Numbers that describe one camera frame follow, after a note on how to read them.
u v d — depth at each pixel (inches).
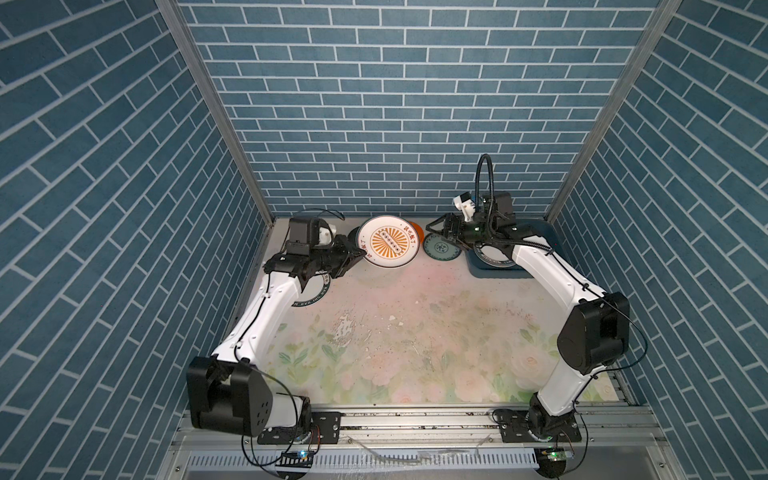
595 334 18.3
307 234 23.9
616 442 28.5
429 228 31.1
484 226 26.5
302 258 22.7
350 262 27.9
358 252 31.0
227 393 15.5
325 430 28.6
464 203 31.0
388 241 32.5
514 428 29.0
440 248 44.0
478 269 41.0
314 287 24.0
